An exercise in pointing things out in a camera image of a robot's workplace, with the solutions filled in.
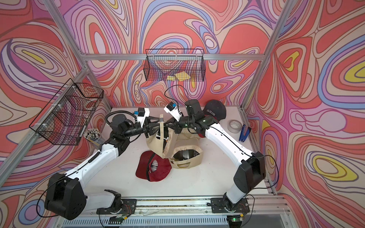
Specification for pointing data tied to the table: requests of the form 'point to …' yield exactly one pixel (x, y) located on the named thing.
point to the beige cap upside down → (187, 153)
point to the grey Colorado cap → (215, 108)
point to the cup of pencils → (93, 135)
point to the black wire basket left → (63, 120)
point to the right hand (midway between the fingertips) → (166, 127)
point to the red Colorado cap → (201, 135)
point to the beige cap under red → (186, 134)
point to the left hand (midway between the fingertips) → (163, 123)
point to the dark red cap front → (152, 167)
